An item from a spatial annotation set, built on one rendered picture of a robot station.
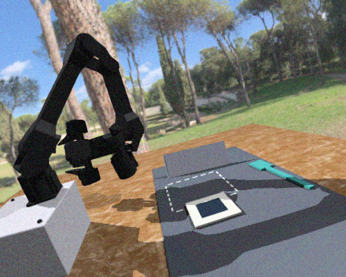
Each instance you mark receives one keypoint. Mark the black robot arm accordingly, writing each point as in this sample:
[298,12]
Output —
[38,181]

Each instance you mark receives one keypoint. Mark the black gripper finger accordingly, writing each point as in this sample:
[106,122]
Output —
[68,138]
[76,172]

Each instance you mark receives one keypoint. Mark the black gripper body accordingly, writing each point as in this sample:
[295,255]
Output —
[77,128]

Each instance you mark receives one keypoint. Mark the white square tile with dark blue centre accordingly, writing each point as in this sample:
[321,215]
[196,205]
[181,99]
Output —
[211,209]

